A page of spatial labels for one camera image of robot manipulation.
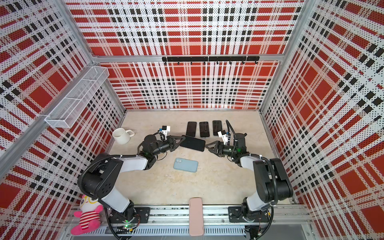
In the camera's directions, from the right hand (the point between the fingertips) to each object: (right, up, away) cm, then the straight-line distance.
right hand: (207, 149), depth 83 cm
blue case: (-13, -12, +10) cm, 20 cm away
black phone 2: (-1, +11, +32) cm, 34 cm away
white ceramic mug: (-55, +6, +14) cm, 57 cm away
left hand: (-12, +5, -1) cm, 13 cm away
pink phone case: (-6, -32, -11) cm, 35 cm away
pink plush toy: (-56, -29, -14) cm, 65 cm away
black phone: (-8, +3, 0) cm, 9 cm away
